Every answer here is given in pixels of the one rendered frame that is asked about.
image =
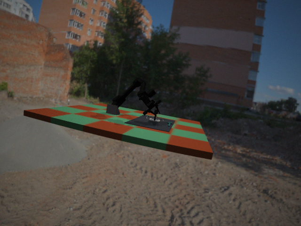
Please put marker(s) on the dark grey mat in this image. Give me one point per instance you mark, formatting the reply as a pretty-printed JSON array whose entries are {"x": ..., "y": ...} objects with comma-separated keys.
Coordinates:
[{"x": 145, "y": 122}]

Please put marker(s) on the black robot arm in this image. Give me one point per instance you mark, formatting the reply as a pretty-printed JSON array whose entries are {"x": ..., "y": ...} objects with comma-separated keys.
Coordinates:
[{"x": 142, "y": 94}]

